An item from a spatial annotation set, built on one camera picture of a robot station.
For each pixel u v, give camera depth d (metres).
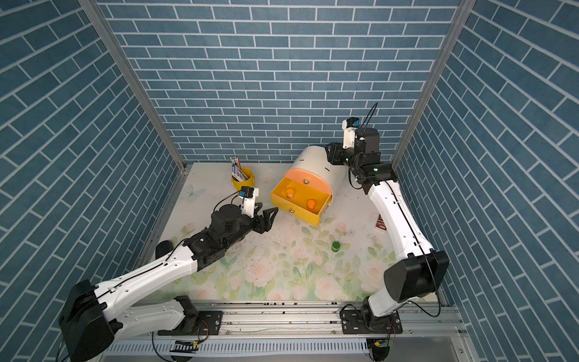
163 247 0.89
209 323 0.74
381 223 0.99
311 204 0.90
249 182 1.02
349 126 0.65
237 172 0.95
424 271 0.41
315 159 0.93
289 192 0.95
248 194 0.63
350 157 0.64
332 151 0.68
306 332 0.74
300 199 0.91
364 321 0.67
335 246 0.89
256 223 0.66
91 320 0.38
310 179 0.87
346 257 0.89
